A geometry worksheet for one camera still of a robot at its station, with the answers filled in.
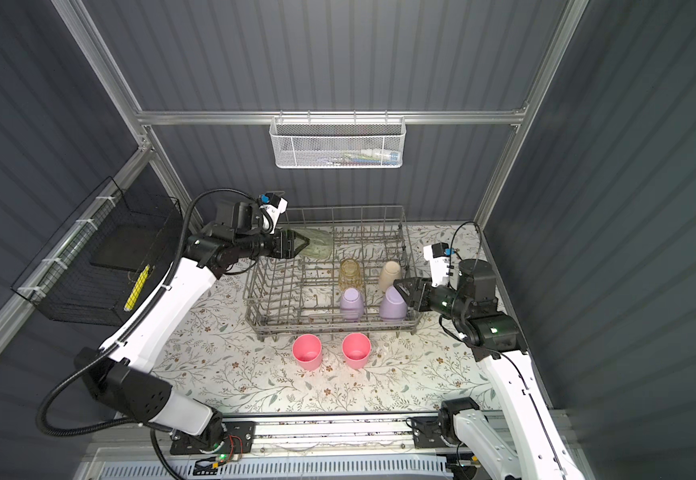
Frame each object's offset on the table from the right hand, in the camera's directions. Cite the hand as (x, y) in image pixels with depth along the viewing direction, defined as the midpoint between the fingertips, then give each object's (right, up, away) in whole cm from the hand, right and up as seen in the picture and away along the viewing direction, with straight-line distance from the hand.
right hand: (404, 286), depth 68 cm
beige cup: (-1, +2, +22) cm, 22 cm away
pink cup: (-25, -21, +18) cm, 37 cm away
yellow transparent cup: (-13, +1, +23) cm, 26 cm away
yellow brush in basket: (-63, -1, +1) cm, 63 cm away
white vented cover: (+4, -44, +3) cm, 44 cm away
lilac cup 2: (-1, -7, +13) cm, 15 cm away
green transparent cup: (-20, +9, +9) cm, 24 cm away
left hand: (-26, +11, +7) cm, 29 cm away
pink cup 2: (-11, -21, +18) cm, 30 cm away
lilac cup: (-12, -7, +16) cm, 21 cm away
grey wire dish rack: (-34, -8, +31) cm, 47 cm away
